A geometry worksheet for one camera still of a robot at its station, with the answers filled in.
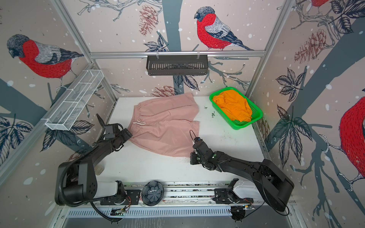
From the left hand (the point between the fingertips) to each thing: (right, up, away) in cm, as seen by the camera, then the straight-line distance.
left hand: (125, 134), depth 91 cm
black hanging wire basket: (+36, +50, +13) cm, 62 cm away
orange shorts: (+79, +20, +19) cm, 83 cm away
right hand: (+42, -13, -6) cm, 45 cm away
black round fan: (+22, -28, -17) cm, 40 cm away
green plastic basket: (+93, +14, +12) cm, 94 cm away
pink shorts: (+26, +5, +12) cm, 29 cm away
